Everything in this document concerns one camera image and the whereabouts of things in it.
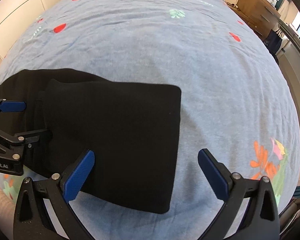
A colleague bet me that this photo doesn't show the black pants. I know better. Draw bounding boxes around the black pants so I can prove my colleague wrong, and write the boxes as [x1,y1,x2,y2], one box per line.
[0,69,181,214]

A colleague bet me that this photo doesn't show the blue patterned bed sheet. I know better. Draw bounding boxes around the blue patterned bed sheet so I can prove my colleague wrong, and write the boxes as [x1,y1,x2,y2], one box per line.
[0,0,300,239]

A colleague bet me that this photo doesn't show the dark navy bag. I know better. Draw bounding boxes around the dark navy bag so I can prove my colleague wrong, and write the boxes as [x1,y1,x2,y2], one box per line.
[263,29,282,55]

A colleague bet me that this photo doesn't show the wooden drawer cabinet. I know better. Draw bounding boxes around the wooden drawer cabinet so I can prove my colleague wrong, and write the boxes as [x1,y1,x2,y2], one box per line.
[234,0,281,41]

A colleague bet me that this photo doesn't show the grey metal rail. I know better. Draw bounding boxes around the grey metal rail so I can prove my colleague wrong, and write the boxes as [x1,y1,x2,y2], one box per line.
[278,19,300,54]

